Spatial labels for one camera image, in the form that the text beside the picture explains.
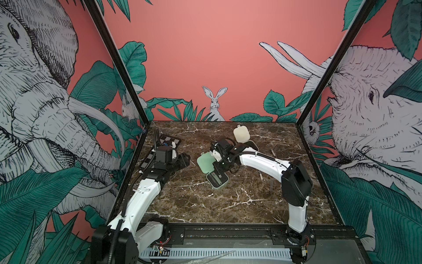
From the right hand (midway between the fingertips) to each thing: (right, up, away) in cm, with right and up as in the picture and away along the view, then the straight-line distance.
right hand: (214, 168), depth 86 cm
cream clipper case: (+18, +19, +22) cm, 35 cm away
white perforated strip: (+25, -35, -16) cm, 46 cm away
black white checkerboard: (-35, +15, +22) cm, 44 cm away
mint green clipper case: (-5, +3, +4) cm, 7 cm away
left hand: (-13, +7, -4) cm, 15 cm away
